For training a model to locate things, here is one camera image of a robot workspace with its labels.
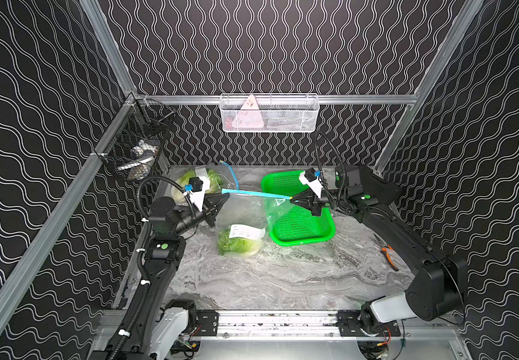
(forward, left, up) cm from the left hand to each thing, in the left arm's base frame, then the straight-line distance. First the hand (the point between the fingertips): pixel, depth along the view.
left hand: (226, 191), depth 66 cm
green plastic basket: (+11, -24, -34) cm, 42 cm away
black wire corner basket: (+41, +44, -5) cm, 60 cm away
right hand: (+7, -21, -9) cm, 24 cm away
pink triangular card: (+38, -3, +1) cm, 38 cm away
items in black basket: (+19, +36, -7) cm, 41 cm away
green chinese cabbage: (-7, -3, -23) cm, 24 cm away
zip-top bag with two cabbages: (+30, +6, -27) cm, 41 cm away
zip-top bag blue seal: (+1, -2, -2) cm, 3 cm away
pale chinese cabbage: (+24, +11, -24) cm, 36 cm away
